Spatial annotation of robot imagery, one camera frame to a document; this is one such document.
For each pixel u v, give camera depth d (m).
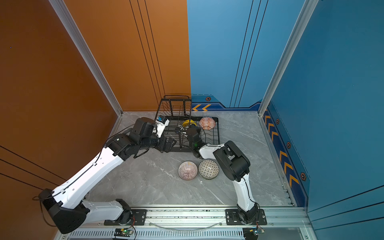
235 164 0.54
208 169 0.87
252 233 0.70
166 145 0.63
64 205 0.38
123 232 0.71
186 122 1.02
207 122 1.09
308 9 0.70
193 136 0.74
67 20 0.73
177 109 1.09
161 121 0.62
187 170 0.88
